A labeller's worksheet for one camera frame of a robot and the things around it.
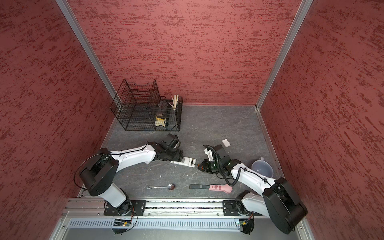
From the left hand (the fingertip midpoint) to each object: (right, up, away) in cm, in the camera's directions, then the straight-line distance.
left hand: (178, 159), depth 89 cm
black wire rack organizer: (-35, +34, +29) cm, 56 cm away
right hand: (+12, -5, -7) cm, 15 cm away
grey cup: (+50, -3, -6) cm, 50 cm away
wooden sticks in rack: (-3, +36, +6) cm, 37 cm away
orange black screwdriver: (+14, -2, -8) cm, 16 cm away
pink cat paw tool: (+26, -13, -11) cm, 30 cm away
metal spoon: (-3, -12, -10) cm, 16 cm away
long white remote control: (+6, -2, 0) cm, 6 cm away
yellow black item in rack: (-15, +24, +17) cm, 33 cm away
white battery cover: (+32, +8, +11) cm, 35 cm away
